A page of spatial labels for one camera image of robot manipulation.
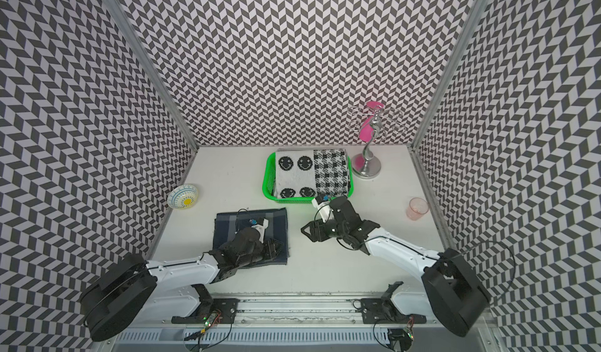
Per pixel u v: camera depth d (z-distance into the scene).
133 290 0.42
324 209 0.77
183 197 0.99
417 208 0.92
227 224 0.90
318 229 0.71
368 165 1.09
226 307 0.73
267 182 0.96
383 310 0.65
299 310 0.74
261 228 0.79
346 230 0.64
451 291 0.41
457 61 0.83
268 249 0.74
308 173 0.96
